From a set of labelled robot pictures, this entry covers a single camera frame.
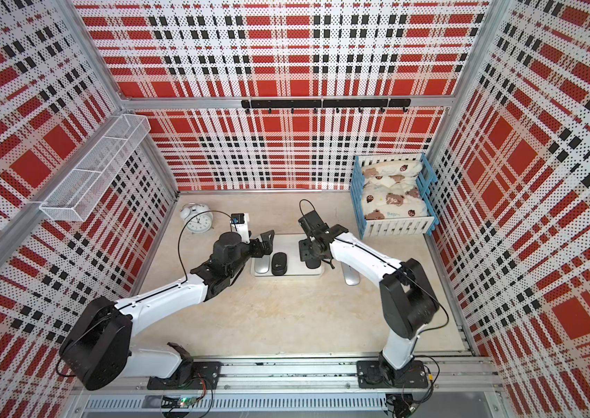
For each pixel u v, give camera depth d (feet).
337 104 2.91
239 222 2.36
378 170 3.48
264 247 2.51
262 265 3.14
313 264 2.81
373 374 2.40
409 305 1.51
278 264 3.08
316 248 2.07
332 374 2.47
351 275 3.10
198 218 3.33
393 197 3.51
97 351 1.35
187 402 2.26
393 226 3.33
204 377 2.41
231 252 2.10
